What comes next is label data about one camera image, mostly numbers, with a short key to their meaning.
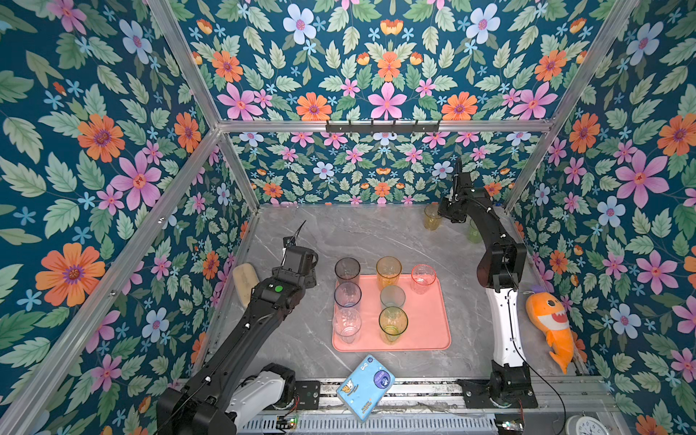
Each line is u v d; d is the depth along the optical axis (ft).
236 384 1.52
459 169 3.59
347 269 2.98
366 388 2.31
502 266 2.20
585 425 2.18
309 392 2.42
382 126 3.04
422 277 3.07
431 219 3.77
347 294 2.76
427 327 2.97
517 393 2.22
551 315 2.62
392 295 2.84
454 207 2.94
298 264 1.92
